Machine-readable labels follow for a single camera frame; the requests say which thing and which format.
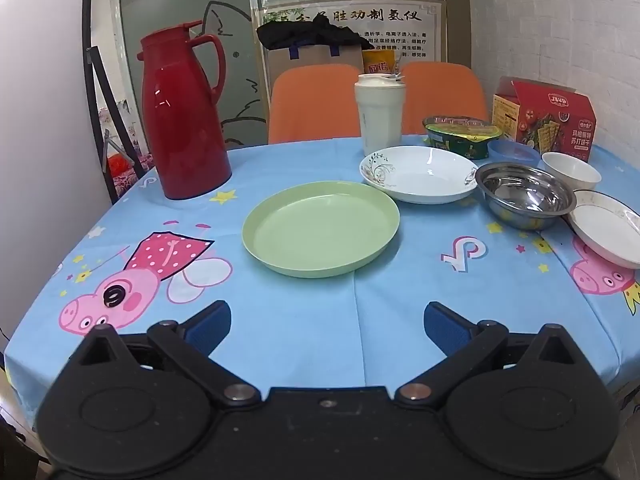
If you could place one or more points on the yellow snack packet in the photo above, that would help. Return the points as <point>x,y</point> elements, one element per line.
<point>376,62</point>

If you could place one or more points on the orange chair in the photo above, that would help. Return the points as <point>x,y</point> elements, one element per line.
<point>312,105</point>
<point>442,95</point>

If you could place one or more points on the red cracker box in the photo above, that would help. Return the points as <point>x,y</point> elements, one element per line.
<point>550,120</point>

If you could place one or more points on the framed wall poster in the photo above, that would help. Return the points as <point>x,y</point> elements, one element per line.
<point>400,22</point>

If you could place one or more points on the red thermos jug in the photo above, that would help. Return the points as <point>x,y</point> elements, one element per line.
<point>180,125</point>

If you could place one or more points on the white floral deep plate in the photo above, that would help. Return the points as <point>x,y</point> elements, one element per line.
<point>607,232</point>
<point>425,175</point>

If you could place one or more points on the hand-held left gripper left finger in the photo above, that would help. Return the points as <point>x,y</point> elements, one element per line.
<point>211,324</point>

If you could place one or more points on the green plastic plate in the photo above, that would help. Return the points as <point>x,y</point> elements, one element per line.
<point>320,230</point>

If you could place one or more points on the black cloth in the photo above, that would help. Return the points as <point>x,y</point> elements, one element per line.
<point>310,35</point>

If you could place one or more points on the blue plastic bowl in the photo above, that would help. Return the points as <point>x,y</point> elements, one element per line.
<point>515,152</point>

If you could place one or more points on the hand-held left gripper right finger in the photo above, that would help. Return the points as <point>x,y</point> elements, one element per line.
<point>442,327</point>

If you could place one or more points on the black metal stand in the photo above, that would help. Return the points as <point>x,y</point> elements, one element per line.
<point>107,110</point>

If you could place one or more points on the green instant noodle bowl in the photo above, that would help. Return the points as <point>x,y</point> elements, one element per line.
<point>462,137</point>

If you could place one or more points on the frosted glass panel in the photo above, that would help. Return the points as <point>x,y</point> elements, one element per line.
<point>165,0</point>

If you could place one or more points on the stainless steel bowl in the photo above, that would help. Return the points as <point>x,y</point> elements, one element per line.
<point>525,195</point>

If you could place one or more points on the white ribbed bowl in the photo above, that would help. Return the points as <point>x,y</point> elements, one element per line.
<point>570,170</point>

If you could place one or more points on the brown paper bag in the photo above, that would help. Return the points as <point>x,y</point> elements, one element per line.
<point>312,56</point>

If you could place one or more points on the white lidded tumbler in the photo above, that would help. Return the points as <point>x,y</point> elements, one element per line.
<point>380,115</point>

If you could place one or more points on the blue cartoon pig tablecloth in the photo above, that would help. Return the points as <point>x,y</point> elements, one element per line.
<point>310,320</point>

